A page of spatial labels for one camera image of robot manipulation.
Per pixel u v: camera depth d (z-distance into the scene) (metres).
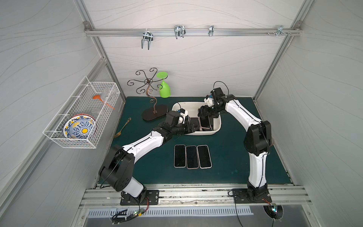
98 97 0.77
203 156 0.88
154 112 1.08
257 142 0.54
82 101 0.70
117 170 0.43
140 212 0.69
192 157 0.87
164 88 0.94
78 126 0.62
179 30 0.76
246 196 0.73
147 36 0.78
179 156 0.88
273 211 0.72
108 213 0.70
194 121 0.91
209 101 0.88
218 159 0.86
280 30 0.77
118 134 0.98
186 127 0.73
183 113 0.77
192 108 1.11
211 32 0.78
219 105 0.70
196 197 0.75
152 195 0.74
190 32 0.79
